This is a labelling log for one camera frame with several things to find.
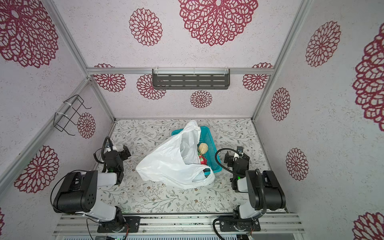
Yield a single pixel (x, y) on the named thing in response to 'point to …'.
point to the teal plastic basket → (205, 136)
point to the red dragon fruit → (203, 161)
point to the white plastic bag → (176, 162)
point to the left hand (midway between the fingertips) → (117, 151)
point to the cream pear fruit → (203, 148)
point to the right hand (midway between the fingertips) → (237, 150)
